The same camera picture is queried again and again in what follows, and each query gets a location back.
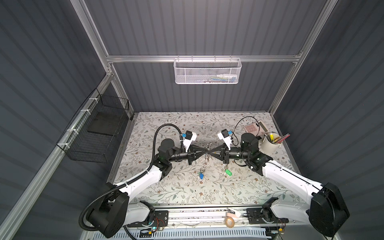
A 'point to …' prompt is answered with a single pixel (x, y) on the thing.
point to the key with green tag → (229, 172)
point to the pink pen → (282, 139)
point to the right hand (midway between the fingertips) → (210, 155)
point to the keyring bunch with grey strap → (202, 172)
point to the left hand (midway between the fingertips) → (208, 151)
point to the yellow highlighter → (271, 137)
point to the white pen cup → (271, 143)
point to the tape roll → (230, 222)
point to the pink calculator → (258, 128)
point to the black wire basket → (90, 136)
